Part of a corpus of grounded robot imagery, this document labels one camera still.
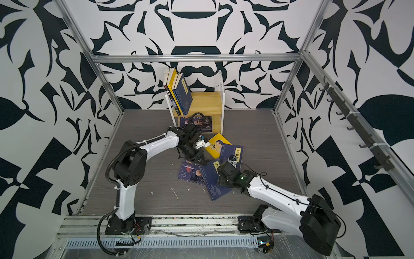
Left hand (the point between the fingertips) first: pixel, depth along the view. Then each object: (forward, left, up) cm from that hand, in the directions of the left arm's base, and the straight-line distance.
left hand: (206, 162), depth 85 cm
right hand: (-8, -8, -3) cm, 12 cm away
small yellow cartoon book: (+13, -6, -7) cm, 16 cm away
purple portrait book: (+31, +1, -4) cm, 31 cm away
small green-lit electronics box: (-35, -24, -10) cm, 44 cm away
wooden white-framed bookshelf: (+31, 0, +12) cm, 33 cm away
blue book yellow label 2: (+10, -13, -6) cm, 18 cm away
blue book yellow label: (+31, +12, +23) cm, 40 cm away
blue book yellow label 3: (-2, -2, -4) cm, 5 cm away
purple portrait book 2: (-2, +9, -7) cm, 12 cm away
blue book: (+23, +14, +26) cm, 38 cm away
